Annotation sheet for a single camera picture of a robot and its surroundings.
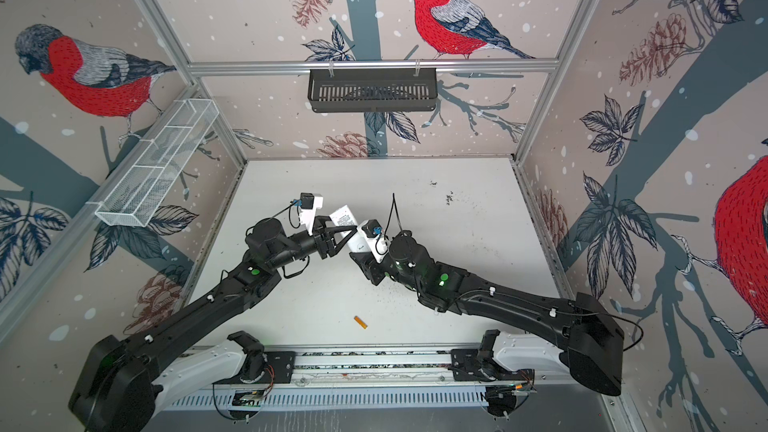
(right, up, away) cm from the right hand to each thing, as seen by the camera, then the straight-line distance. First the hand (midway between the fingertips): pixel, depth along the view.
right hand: (354, 251), depth 72 cm
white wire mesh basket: (-54, +13, -1) cm, 56 cm away
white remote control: (0, +3, -3) cm, 5 cm away
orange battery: (0, -22, +9) cm, 24 cm away
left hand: (-1, +6, -3) cm, 7 cm away
